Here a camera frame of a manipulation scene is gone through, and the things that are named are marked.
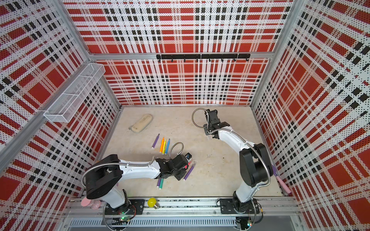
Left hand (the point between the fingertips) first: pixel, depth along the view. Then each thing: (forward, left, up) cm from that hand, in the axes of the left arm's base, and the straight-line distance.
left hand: (183, 168), depth 87 cm
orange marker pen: (+16, +16, 0) cm, 23 cm away
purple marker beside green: (-8, +14, 0) cm, 16 cm away
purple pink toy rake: (-11, -58, 0) cm, 59 cm away
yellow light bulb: (-19, +16, +3) cm, 25 cm away
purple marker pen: (+20, +21, -1) cm, 29 cm away
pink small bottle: (-19, +44, +4) cm, 48 cm away
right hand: (+23, -19, +13) cm, 32 cm away
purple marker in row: (-5, -2, 0) cm, 5 cm away
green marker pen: (-8, +13, 0) cm, 15 cm away
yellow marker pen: (+14, +14, +1) cm, 20 cm away
